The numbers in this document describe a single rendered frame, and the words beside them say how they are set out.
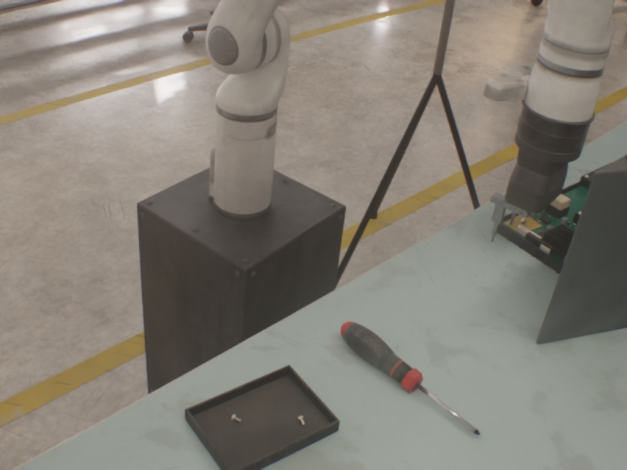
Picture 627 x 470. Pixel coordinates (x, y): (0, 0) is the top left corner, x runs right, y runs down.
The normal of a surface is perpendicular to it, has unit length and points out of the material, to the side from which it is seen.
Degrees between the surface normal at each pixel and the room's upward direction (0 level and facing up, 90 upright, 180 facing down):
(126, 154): 0
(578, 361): 0
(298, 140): 0
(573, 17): 99
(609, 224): 90
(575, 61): 90
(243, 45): 96
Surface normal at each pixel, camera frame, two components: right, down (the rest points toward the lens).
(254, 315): 0.76, 0.41
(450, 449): 0.07, -0.82
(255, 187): 0.40, 0.55
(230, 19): -0.62, 0.34
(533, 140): -0.78, 0.31
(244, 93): -0.05, -0.61
